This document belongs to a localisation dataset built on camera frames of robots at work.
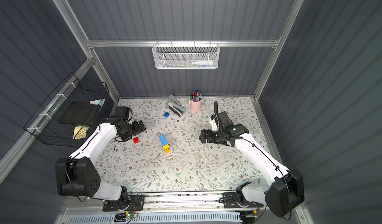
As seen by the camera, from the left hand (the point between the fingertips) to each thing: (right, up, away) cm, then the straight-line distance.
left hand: (141, 132), depth 86 cm
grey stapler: (+17, +16, +26) cm, 35 cm away
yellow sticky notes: (-16, +3, -25) cm, 30 cm away
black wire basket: (-32, +6, -23) cm, 40 cm away
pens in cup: (+32, +23, +19) cm, 44 cm away
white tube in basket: (+37, +43, +8) cm, 57 cm away
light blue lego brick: (+13, -4, -1) cm, 14 cm away
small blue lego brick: (+11, +10, +23) cm, 27 cm away
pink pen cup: (+32, +16, +22) cm, 42 cm away
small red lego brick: (-7, -7, +10) cm, 14 cm away
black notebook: (-30, +11, -8) cm, 33 cm away
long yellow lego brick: (+15, -8, -2) cm, 17 cm away
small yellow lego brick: (+15, -12, +5) cm, 20 cm away
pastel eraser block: (-22, +17, -3) cm, 28 cm away
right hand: (+38, -3, -7) cm, 39 cm away
